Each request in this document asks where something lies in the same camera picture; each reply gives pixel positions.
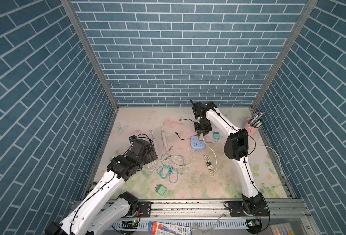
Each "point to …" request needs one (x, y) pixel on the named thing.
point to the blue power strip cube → (197, 144)
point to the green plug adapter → (160, 189)
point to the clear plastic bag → (204, 228)
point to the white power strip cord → (260, 145)
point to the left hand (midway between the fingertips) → (152, 155)
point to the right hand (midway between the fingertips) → (200, 134)
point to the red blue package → (161, 228)
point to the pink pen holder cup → (252, 130)
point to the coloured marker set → (285, 228)
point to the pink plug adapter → (201, 137)
